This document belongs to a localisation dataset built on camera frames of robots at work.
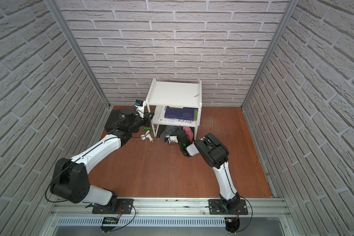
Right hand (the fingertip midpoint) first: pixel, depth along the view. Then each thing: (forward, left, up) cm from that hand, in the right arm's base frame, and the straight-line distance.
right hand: (182, 127), depth 103 cm
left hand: (-2, +21, +22) cm, 30 cm away
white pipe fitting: (-5, +25, -1) cm, 25 cm away
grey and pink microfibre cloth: (-5, +9, +3) cm, 10 cm away
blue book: (-3, -2, +18) cm, 18 cm away
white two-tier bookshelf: (-8, +4, +31) cm, 33 cm away
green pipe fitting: (+1, +27, 0) cm, 27 cm away
